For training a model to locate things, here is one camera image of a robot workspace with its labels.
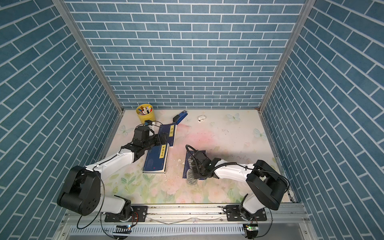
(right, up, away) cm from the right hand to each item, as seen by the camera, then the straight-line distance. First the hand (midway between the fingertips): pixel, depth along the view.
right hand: (196, 173), depth 87 cm
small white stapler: (+3, +34, +26) cm, 42 cm away
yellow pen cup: (-36, +37, +17) cm, 55 cm away
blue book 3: (-24, +8, +1) cm, 25 cm away
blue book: (-18, +25, +18) cm, 36 cm away
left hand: (-18, +22, +2) cm, 29 cm away
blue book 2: (-5, +11, +7) cm, 13 cm away
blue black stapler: (-14, +33, +24) cm, 43 cm away
